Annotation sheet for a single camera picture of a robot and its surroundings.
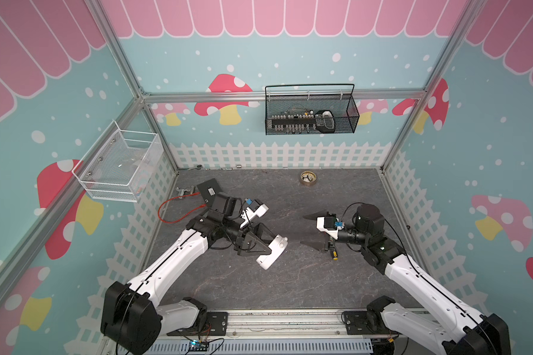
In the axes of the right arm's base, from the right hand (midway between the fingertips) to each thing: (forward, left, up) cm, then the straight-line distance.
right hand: (304, 227), depth 69 cm
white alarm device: (-9, +9, +7) cm, 14 cm away
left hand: (-9, +11, +2) cm, 14 cm away
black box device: (+34, +42, -22) cm, 59 cm away
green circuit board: (-28, +36, -27) cm, 53 cm away
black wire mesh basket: (+48, -6, +10) cm, 49 cm away
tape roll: (+43, -8, -24) cm, 50 cm away
